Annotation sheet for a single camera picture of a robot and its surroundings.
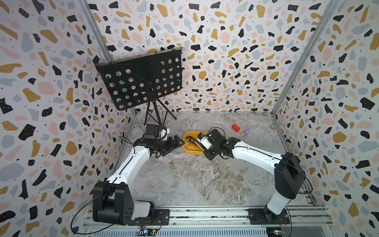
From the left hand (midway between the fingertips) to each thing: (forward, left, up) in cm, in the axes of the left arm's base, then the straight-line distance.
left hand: (179, 144), depth 82 cm
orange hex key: (+10, -7, -15) cm, 19 cm away
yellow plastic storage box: (+6, -6, -16) cm, 18 cm away
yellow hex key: (+8, -7, -16) cm, 19 cm away
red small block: (+25, -39, -16) cm, 49 cm away
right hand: (0, -15, -6) cm, 16 cm away
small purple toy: (+19, -45, -15) cm, 51 cm away
